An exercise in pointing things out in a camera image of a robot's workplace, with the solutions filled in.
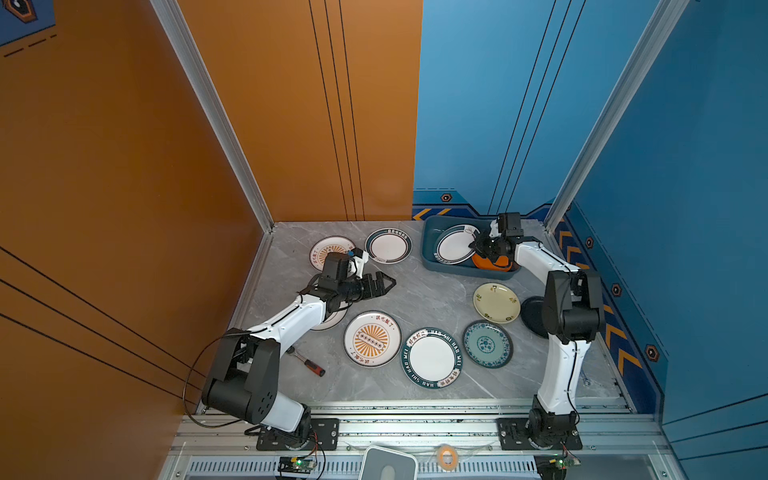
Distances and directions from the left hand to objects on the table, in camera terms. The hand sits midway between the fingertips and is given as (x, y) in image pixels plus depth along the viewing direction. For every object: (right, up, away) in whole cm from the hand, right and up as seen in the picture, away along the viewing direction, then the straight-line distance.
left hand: (386, 283), depth 86 cm
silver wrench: (+55, -27, -5) cm, 62 cm away
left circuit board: (-21, -42, -16) cm, 50 cm away
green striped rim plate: (+24, +11, +22) cm, 34 cm away
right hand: (+27, +12, +15) cm, 34 cm away
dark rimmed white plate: (0, +11, +27) cm, 29 cm away
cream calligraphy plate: (+36, -7, +10) cm, 38 cm away
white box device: (-1, -38, -21) cm, 43 cm away
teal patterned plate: (+30, -19, +2) cm, 36 cm away
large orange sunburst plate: (-4, -17, +3) cm, 18 cm away
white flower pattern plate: (-16, -12, +7) cm, 21 cm away
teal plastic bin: (+17, +19, +27) cm, 37 cm away
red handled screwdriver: (-22, -23, -2) cm, 32 cm away
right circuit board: (+42, -40, -17) cm, 61 cm away
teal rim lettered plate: (+13, -22, -1) cm, 25 cm away
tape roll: (+15, -40, -15) cm, 46 cm away
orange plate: (+33, +6, -1) cm, 34 cm away
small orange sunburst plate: (-24, +11, +26) cm, 37 cm away
